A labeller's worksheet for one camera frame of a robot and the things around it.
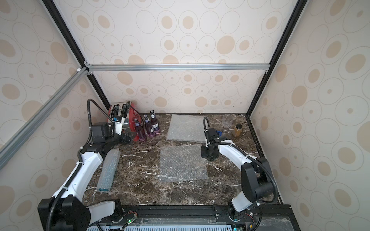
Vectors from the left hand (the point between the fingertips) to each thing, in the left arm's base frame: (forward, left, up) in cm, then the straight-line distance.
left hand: (132, 130), depth 81 cm
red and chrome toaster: (+18, +8, -4) cm, 20 cm away
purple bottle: (+9, +1, -10) cm, 14 cm away
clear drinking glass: (+26, -62, -20) cm, 70 cm away
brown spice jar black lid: (+13, -65, -15) cm, 68 cm away
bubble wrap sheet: (-9, -28, -22) cm, 37 cm away
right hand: (-6, -45, -17) cm, 48 cm away
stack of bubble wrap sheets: (+19, -31, -22) cm, 42 cm away
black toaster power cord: (+24, +9, -1) cm, 26 cm away
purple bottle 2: (+16, -8, -11) cm, 21 cm away
